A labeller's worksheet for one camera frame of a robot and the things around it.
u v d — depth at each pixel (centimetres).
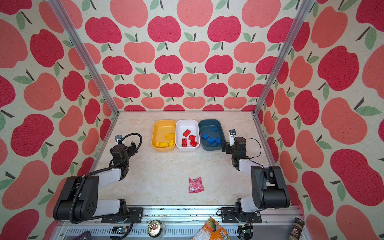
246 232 73
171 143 98
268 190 44
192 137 104
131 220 73
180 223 73
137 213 75
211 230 68
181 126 110
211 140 101
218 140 101
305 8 69
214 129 108
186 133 107
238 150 72
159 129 108
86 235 66
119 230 72
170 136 104
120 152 70
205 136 104
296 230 67
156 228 62
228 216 73
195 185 82
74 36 79
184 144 101
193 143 100
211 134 107
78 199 43
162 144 99
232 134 82
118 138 78
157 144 100
